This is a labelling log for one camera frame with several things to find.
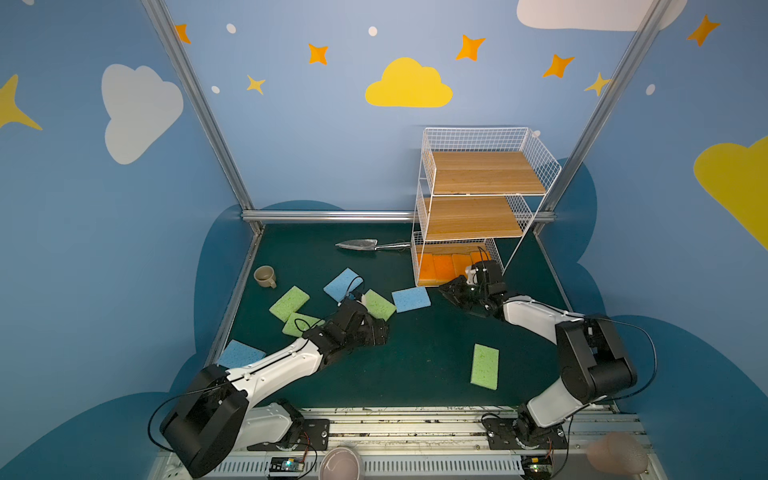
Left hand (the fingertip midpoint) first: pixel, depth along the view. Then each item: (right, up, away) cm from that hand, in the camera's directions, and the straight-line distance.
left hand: (376, 325), depth 86 cm
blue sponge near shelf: (+11, +6, +13) cm, 18 cm away
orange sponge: (+38, +20, +25) cm, 50 cm away
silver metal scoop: (-4, +25, +29) cm, 39 cm away
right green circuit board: (+40, -31, -14) cm, 53 cm away
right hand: (+21, +10, +6) cm, 24 cm away
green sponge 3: (-29, +5, +10) cm, 31 cm away
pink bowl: (-8, -31, -13) cm, 35 cm away
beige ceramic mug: (-39, +13, +16) cm, 44 cm away
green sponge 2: (+31, -11, -2) cm, 33 cm away
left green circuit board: (-21, -30, -15) cm, 40 cm away
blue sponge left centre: (-12, +10, +18) cm, 24 cm away
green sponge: (0, +4, +12) cm, 12 cm away
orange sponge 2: (+18, +15, +19) cm, 30 cm away
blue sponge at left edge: (-41, -9, 0) cm, 42 cm away
